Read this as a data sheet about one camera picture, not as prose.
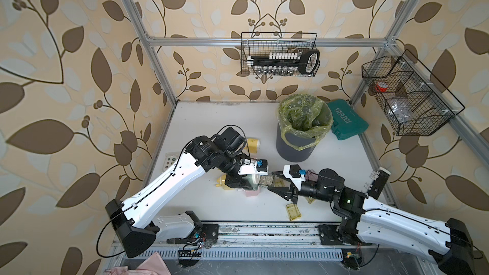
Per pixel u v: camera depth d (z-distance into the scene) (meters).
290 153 0.96
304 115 0.86
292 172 0.56
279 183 0.68
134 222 0.38
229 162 0.55
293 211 0.80
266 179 0.67
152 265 0.68
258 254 0.71
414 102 0.73
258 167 0.55
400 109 0.73
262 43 0.91
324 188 0.53
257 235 0.75
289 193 0.58
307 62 0.84
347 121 1.05
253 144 0.94
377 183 0.87
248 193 0.84
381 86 0.81
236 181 0.57
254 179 0.61
